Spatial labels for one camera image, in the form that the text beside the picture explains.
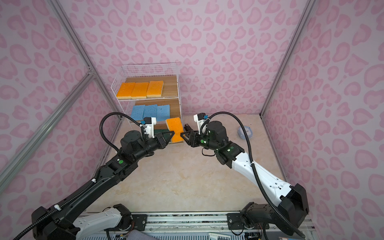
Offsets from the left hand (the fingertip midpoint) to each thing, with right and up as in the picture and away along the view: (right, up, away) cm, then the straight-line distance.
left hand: (174, 130), depth 67 cm
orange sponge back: (0, +3, +3) cm, 4 cm away
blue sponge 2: (-17, +11, +21) cm, 29 cm away
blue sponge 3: (-9, +10, +19) cm, 23 cm away
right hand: (+4, -2, +1) cm, 4 cm away
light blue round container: (+47, -2, +40) cm, 61 cm away
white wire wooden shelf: (-9, +36, +28) cm, 46 cm away
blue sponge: (-25, +10, +21) cm, 34 cm away
